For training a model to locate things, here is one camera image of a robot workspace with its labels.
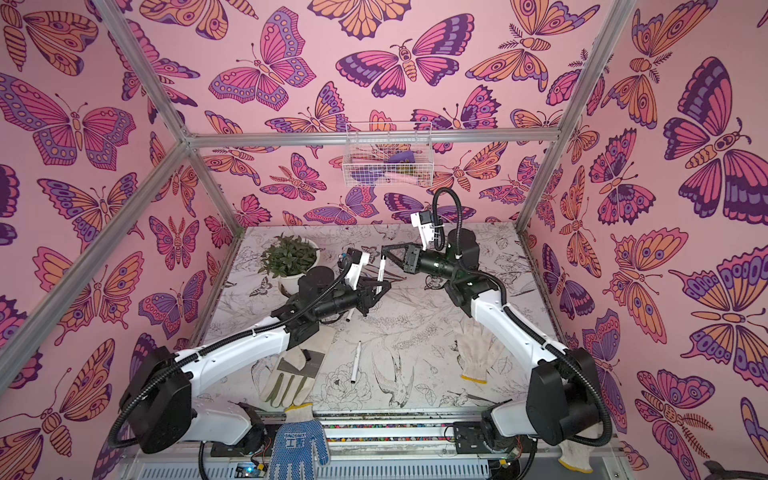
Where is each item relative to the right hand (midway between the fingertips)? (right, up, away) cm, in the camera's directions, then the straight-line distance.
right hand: (384, 249), depth 70 cm
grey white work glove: (-26, -36, +13) cm, 46 cm away
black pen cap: (-23, -31, +17) cm, 42 cm away
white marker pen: (-1, -6, +1) cm, 6 cm away
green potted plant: (-28, -1, +17) cm, 33 cm away
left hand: (+2, -8, +2) cm, 9 cm away
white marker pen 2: (-8, -32, +15) cm, 37 cm away
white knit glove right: (+46, -49, 0) cm, 67 cm away
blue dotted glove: (-22, -49, +1) cm, 53 cm away
